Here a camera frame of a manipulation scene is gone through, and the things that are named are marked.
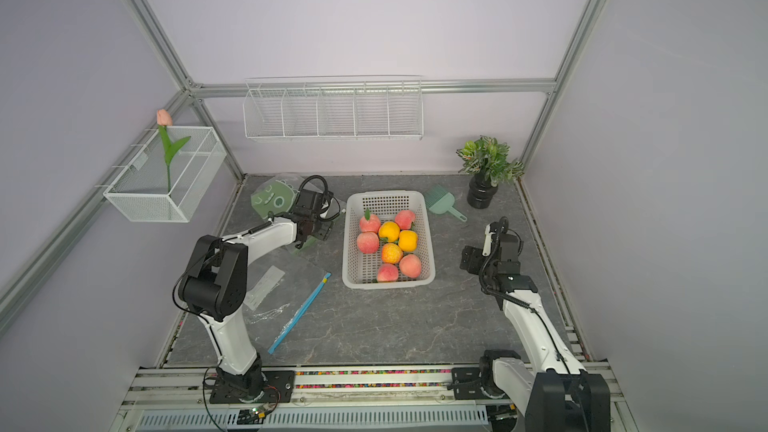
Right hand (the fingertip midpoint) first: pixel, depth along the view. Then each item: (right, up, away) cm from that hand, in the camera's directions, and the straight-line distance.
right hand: (477, 251), depth 87 cm
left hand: (-50, +8, +12) cm, 52 cm away
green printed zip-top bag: (-69, +16, +22) cm, 74 cm away
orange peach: (-25, -1, +4) cm, 26 cm away
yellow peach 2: (-20, +2, +7) cm, 21 cm away
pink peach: (-33, +8, +11) cm, 35 cm away
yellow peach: (-26, +5, +10) cm, 28 cm away
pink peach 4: (-20, -4, +2) cm, 20 cm away
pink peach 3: (-33, +2, +6) cm, 34 cm away
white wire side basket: (-88, +18, -13) cm, 91 cm away
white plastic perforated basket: (-36, -7, +7) cm, 37 cm away
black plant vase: (+6, +18, +17) cm, 26 cm away
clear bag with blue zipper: (-60, -15, +1) cm, 62 cm away
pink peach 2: (-21, +9, +12) cm, 26 cm away
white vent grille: (-42, -37, -16) cm, 58 cm away
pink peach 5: (-27, -6, 0) cm, 27 cm away
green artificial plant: (+4, +29, +3) cm, 30 cm away
